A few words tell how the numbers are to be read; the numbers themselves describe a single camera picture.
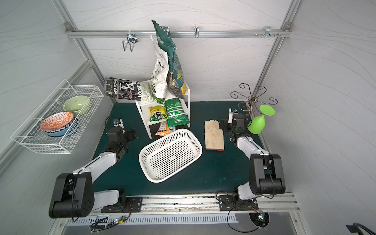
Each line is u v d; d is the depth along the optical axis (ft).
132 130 2.68
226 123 2.69
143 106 2.44
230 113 2.68
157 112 2.86
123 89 2.29
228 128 2.74
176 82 2.18
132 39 2.57
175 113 2.87
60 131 1.88
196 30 2.38
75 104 2.40
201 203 2.47
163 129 3.13
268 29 2.51
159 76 2.14
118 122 2.51
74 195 1.36
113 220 2.29
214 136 3.23
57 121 2.06
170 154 2.98
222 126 2.80
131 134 2.66
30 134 1.86
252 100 2.62
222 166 2.96
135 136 2.71
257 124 2.51
